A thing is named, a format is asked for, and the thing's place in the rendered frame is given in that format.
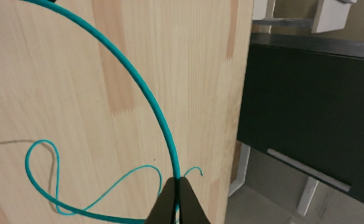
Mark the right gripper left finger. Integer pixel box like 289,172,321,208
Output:
143,177,176,224

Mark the teal cable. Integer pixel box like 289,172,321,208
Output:
21,0,181,224

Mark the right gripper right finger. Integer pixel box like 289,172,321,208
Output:
179,177,211,224

